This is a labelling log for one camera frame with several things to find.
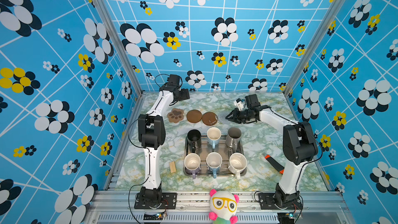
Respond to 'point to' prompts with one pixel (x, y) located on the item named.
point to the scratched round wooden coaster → (210, 118)
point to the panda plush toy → (223, 206)
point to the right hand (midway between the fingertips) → (228, 118)
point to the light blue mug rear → (213, 135)
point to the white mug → (238, 163)
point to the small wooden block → (172, 167)
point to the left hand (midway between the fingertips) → (183, 95)
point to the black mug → (194, 140)
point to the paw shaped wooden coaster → (176, 115)
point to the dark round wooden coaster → (194, 116)
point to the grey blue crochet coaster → (222, 117)
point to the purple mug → (192, 162)
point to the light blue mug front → (214, 160)
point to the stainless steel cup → (233, 138)
